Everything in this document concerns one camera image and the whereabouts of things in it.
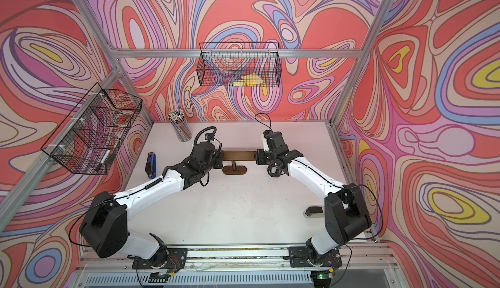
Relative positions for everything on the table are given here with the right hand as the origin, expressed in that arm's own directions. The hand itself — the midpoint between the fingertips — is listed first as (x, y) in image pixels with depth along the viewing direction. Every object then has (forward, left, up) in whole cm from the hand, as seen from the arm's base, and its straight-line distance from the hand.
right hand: (257, 160), depth 87 cm
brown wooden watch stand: (+2, +10, +1) cm, 11 cm away
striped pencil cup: (+23, +40, -1) cm, 46 cm away
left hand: (+2, +15, +3) cm, 16 cm away
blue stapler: (+5, +53, -8) cm, 54 cm away
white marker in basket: (-5, +59, +14) cm, 60 cm away
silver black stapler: (-21, -23, -9) cm, 32 cm away
